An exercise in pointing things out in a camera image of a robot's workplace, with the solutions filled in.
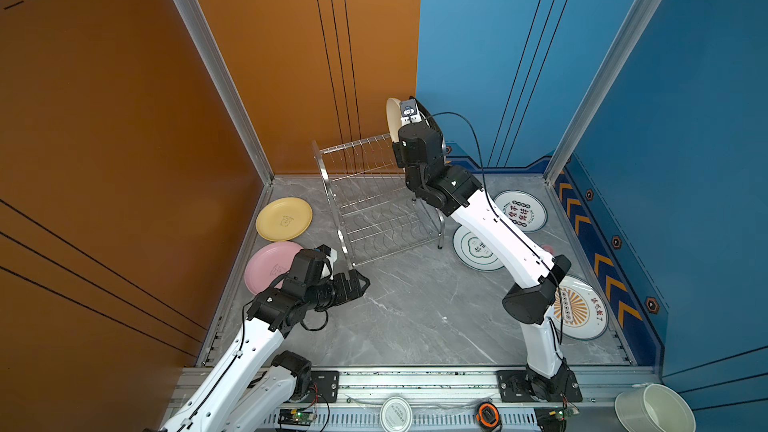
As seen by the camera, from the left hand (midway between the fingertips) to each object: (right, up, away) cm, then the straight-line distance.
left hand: (358, 284), depth 75 cm
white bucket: (+71, -28, -5) cm, 76 cm away
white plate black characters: (+57, +18, +33) cm, 68 cm away
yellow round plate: (-31, +15, +32) cm, 47 cm away
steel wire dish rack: (+3, +16, +31) cm, 35 cm away
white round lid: (+10, -26, -11) cm, 29 cm away
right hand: (+14, +38, -4) cm, 41 cm away
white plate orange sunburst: (+64, -10, +10) cm, 65 cm away
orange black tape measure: (+31, -27, -8) cm, 42 cm away
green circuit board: (-14, -30, -5) cm, 34 cm away
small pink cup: (+61, +6, +23) cm, 65 cm away
